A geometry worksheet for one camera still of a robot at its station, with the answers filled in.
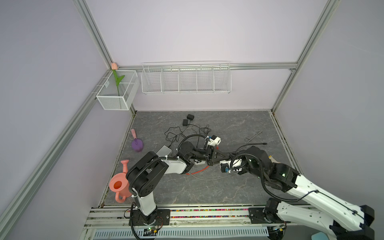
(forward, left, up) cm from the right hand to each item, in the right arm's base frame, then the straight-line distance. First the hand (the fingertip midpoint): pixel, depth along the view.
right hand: (233, 151), depth 71 cm
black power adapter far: (+43, +24, -22) cm, 54 cm away
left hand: (-6, +4, 0) cm, 7 cm away
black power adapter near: (+37, +28, -22) cm, 52 cm away
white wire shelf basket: (+52, +25, +7) cm, 59 cm away
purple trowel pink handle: (+18, +59, -22) cm, 65 cm away
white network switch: (-4, +17, -4) cm, 18 cm away
